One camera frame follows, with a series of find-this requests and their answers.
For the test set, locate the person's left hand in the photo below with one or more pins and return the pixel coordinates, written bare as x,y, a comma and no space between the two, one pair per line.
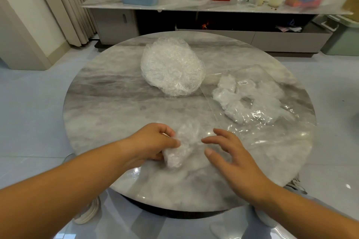
147,143

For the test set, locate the person's right hand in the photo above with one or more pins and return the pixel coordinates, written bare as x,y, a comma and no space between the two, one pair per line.
238,169

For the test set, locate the clear plastic cap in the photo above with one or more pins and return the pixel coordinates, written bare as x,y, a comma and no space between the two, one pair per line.
182,146

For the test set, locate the clear bag of caps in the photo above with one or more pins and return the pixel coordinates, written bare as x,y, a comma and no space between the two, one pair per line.
247,101

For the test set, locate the clear plastic bag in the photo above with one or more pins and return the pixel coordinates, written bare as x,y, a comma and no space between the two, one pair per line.
300,127

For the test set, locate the pile of clear plastic caps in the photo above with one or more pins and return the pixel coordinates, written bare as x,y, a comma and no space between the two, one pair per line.
173,65

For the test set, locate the person's left forearm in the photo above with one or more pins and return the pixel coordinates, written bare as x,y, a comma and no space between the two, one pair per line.
56,194

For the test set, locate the person's right forearm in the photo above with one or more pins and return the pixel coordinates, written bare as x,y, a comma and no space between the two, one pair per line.
314,219

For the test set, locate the green storage bin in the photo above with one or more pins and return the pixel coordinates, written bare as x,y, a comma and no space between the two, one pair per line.
343,39

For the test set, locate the grey sneaker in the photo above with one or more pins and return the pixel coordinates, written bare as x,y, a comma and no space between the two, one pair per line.
296,185
87,212

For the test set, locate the black table base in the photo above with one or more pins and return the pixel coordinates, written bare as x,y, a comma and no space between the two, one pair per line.
174,211

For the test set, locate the long grey low cabinet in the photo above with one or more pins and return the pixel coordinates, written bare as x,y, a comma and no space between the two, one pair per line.
114,23

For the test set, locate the beige curtain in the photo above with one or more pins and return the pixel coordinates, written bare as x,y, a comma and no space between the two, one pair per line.
63,3

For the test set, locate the brown cardboard box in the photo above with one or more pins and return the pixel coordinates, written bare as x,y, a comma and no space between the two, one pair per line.
352,7

